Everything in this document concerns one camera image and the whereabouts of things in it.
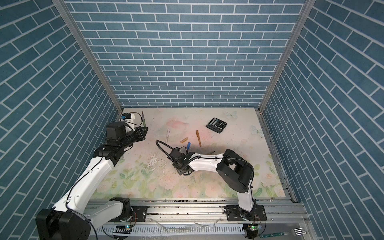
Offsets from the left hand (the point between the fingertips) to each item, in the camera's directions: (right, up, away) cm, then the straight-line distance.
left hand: (148, 127), depth 78 cm
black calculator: (+40, +1, +30) cm, 50 cm away
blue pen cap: (+20, -13, +21) cm, 32 cm away
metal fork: (+71, -48, -10) cm, 86 cm away
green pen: (0, +4, -6) cm, 7 cm away
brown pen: (+26, -7, +27) cm, 38 cm away
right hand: (+16, -24, +12) cm, 31 cm away
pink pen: (+5, -3, +30) cm, 30 cm away
